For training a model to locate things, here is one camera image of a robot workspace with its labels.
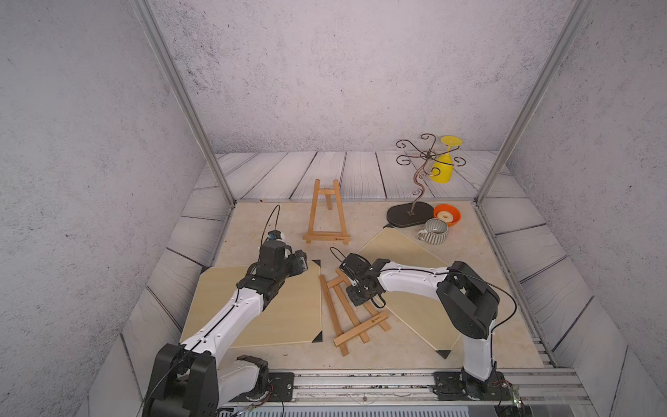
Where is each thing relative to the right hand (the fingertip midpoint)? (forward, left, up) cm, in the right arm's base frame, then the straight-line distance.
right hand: (358, 295), depth 91 cm
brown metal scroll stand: (+36, -22, +30) cm, 51 cm away
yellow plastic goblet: (+35, -30, +28) cm, 54 cm away
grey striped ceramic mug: (+24, -30, +4) cm, 39 cm away
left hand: (+7, +18, +14) cm, 24 cm away
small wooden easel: (+22, +7, +4) cm, 24 cm away
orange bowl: (+36, -39, +3) cm, 53 cm away
